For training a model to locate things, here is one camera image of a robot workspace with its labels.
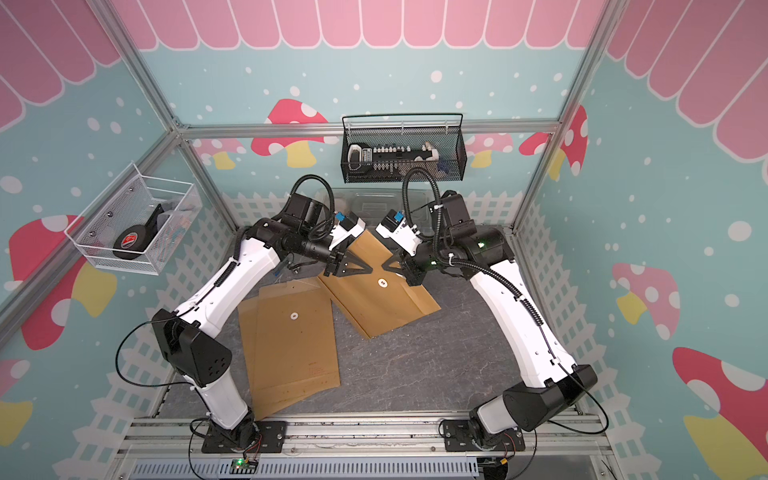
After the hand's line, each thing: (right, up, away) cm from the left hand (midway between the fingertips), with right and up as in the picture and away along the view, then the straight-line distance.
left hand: (367, 268), depth 70 cm
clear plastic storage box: (-1, +21, +30) cm, 37 cm away
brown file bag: (+3, -7, 0) cm, 8 cm away
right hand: (+5, +1, -4) cm, 6 cm away
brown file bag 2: (-24, -25, +20) cm, 39 cm away
